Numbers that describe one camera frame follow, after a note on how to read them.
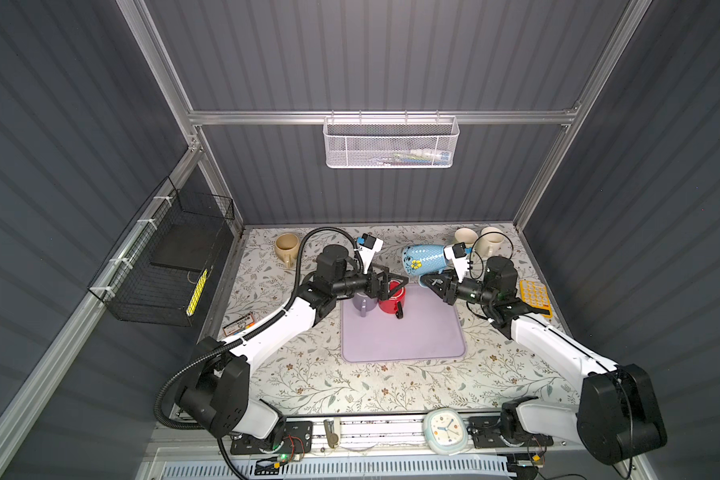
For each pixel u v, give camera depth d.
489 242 1.05
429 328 0.94
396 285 0.71
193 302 0.67
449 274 0.73
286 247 1.04
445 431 0.72
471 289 0.70
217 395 0.42
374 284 0.68
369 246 0.69
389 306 0.92
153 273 0.71
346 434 0.75
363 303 0.91
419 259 0.72
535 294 0.99
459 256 0.70
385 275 0.74
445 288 0.72
